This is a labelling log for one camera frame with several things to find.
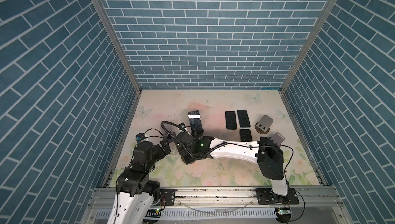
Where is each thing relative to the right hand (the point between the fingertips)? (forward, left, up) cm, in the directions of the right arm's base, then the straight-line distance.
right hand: (180, 141), depth 82 cm
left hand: (-4, +7, +5) cm, 10 cm away
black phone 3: (+13, -7, -2) cm, 15 cm away
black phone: (+25, -37, -10) cm, 46 cm away
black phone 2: (+22, -29, -11) cm, 38 cm away
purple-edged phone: (+12, -38, -11) cm, 41 cm away
